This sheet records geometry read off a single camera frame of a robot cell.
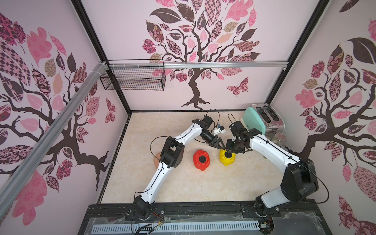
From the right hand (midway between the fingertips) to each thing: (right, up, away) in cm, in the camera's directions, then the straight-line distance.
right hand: (229, 148), depth 86 cm
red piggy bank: (-19, -9, -5) cm, 21 cm away
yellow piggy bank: (-2, -8, -1) cm, 8 cm away
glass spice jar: (+30, +6, 0) cm, 31 cm away
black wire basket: (-54, +47, +8) cm, 72 cm away
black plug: (-1, -3, -1) cm, 4 cm away
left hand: (-4, -1, +3) cm, 6 cm away
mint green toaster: (+26, +19, +9) cm, 33 cm away
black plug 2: (-17, -6, -3) cm, 18 cm away
